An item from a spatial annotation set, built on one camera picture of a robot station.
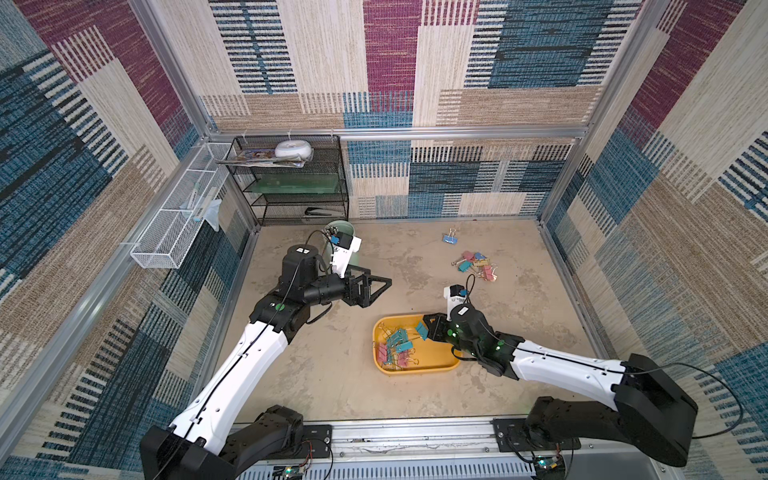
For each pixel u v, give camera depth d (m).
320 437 0.74
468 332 0.63
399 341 0.87
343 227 1.01
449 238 1.15
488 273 1.02
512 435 0.74
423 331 0.83
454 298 0.76
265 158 0.91
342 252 0.62
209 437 0.38
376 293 0.64
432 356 0.85
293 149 0.89
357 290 0.61
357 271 0.71
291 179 1.05
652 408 0.42
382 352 0.84
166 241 0.91
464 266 1.05
